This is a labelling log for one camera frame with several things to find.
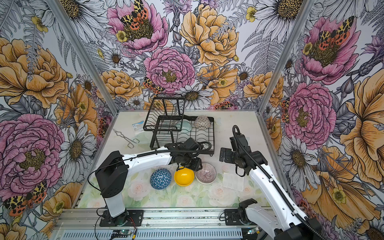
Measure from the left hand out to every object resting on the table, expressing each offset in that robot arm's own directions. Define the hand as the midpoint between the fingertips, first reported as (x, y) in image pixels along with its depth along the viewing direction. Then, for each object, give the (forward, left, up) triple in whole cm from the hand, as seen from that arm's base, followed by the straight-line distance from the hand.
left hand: (197, 170), depth 83 cm
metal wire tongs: (+22, +45, -8) cm, 50 cm away
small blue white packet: (+37, +43, -7) cm, 57 cm away
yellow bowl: (-2, +7, -5) cm, 9 cm away
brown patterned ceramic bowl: (+39, -5, -5) cm, 39 cm away
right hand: (+2, -17, +8) cm, 19 cm away
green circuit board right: (-27, -26, -7) cm, 38 cm away
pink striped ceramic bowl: (-1, -6, -4) cm, 7 cm away
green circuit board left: (-27, +34, -7) cm, 44 cm away
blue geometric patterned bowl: (-2, +21, -6) cm, 22 cm away
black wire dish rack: (+42, +21, -5) cm, 47 cm away
